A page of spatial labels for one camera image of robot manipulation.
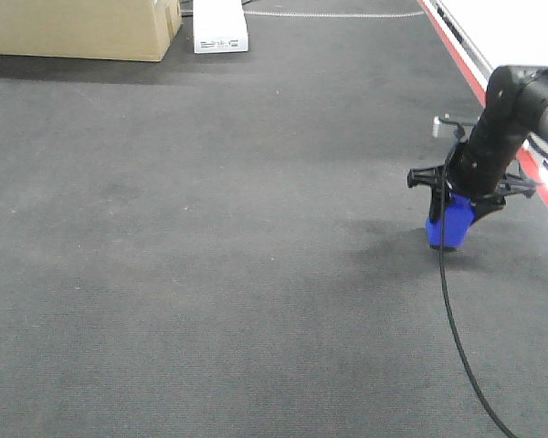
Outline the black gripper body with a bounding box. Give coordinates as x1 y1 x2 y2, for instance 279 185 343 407
406 108 537 202

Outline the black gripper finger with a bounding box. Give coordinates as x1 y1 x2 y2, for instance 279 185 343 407
428 186 452 224
472 195 507 226

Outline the conveyor dark grey belt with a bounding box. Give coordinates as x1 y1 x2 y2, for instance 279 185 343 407
0 0 548 438

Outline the flat white carton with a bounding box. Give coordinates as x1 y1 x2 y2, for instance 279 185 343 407
192 0 250 55

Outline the large brown cardboard box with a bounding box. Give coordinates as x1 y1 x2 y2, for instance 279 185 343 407
0 0 184 63

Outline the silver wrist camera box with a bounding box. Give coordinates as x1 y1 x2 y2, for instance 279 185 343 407
432 113 479 140

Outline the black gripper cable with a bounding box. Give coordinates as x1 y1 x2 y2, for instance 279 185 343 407
437 152 520 438

